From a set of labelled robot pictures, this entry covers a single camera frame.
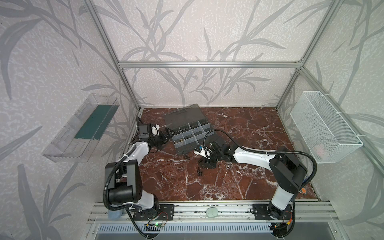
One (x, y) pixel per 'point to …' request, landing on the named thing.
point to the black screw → (199, 172)
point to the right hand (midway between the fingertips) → (202, 155)
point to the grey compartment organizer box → (190, 127)
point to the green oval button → (212, 212)
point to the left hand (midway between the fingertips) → (173, 131)
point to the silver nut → (227, 166)
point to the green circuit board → (158, 224)
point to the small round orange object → (303, 190)
